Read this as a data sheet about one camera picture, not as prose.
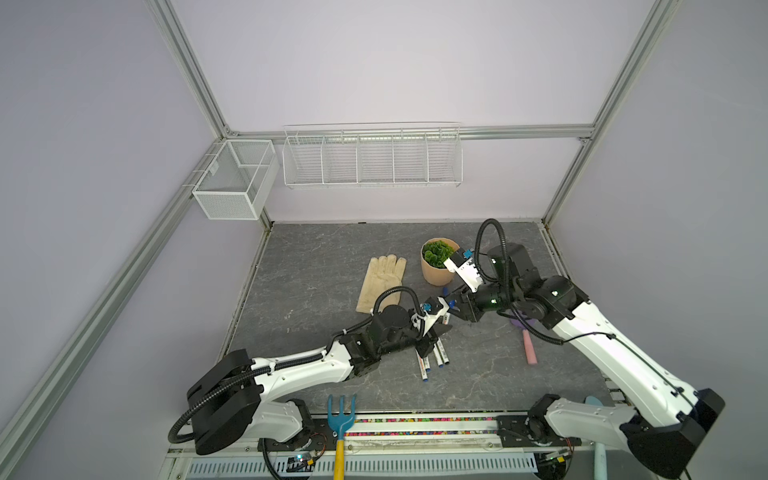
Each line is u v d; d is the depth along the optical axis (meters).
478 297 0.60
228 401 0.41
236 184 0.97
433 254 0.96
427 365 0.85
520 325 0.54
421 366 0.84
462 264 0.61
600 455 0.69
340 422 0.75
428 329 0.64
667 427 0.39
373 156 0.99
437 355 0.86
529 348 0.86
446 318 0.69
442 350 0.87
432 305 0.62
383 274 1.05
